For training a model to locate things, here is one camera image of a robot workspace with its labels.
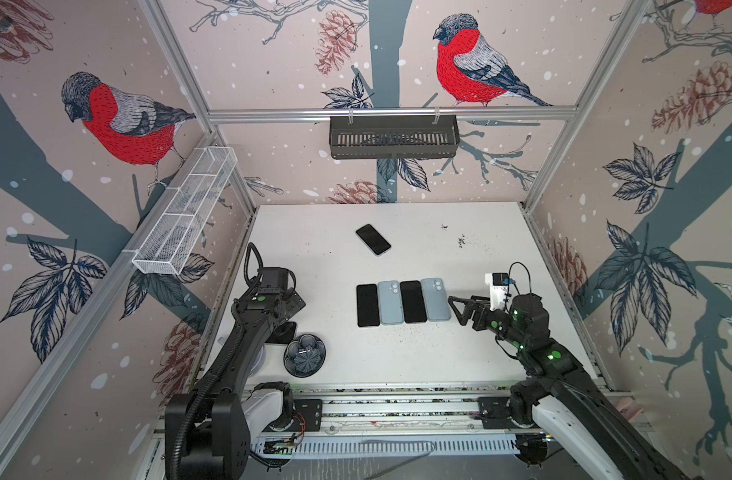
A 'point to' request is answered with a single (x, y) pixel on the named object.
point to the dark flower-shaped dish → (304, 355)
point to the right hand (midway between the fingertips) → (458, 302)
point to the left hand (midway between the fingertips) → (283, 309)
